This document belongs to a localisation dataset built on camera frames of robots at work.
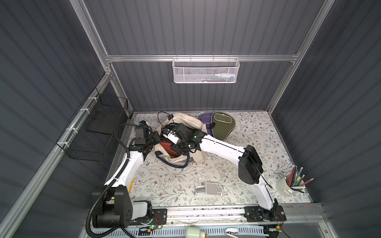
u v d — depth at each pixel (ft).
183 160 2.60
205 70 4.05
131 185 2.77
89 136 2.37
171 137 2.48
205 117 3.76
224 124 3.58
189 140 2.10
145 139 2.11
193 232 2.07
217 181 2.79
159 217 2.37
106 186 1.38
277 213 2.37
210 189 2.57
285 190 2.42
